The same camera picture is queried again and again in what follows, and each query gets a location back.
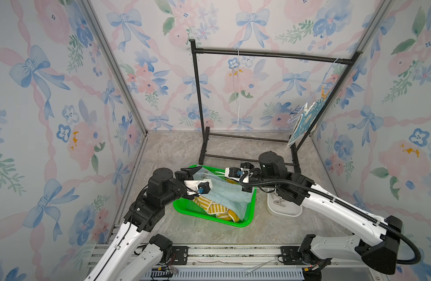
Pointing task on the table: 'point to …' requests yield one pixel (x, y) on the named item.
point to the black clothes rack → (295, 147)
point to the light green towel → (227, 194)
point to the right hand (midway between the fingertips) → (228, 171)
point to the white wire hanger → (238, 86)
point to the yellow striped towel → (213, 209)
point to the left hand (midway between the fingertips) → (199, 170)
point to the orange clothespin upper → (322, 92)
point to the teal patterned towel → (305, 120)
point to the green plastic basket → (189, 206)
